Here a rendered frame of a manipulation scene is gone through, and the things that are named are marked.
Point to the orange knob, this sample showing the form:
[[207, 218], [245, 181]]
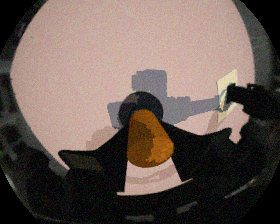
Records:
[[148, 143]]

